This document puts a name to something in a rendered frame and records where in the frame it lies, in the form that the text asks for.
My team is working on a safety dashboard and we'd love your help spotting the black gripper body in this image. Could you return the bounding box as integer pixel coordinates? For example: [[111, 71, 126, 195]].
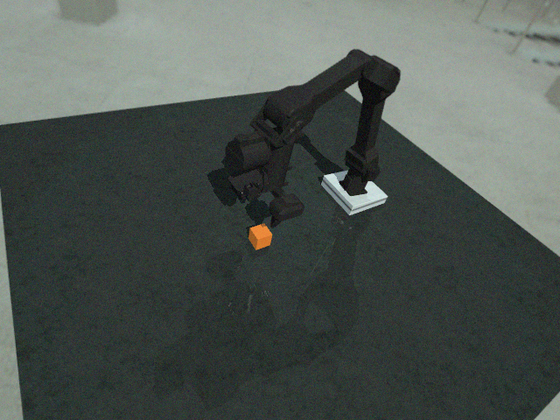
[[258, 162, 305, 221]]

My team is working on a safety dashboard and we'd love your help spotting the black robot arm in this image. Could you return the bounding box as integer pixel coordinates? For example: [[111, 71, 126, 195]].
[[225, 49, 401, 201]]

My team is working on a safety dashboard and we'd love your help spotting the orange block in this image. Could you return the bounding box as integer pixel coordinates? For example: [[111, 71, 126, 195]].
[[248, 223, 272, 250]]

